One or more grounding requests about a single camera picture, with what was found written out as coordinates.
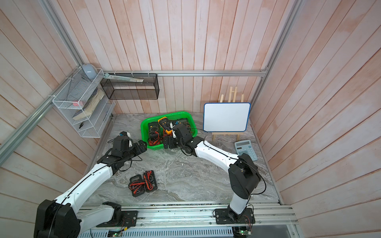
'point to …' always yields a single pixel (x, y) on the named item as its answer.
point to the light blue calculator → (245, 147)
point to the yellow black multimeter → (166, 124)
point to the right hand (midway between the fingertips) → (168, 139)
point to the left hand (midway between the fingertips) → (141, 148)
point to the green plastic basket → (172, 118)
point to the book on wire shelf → (91, 105)
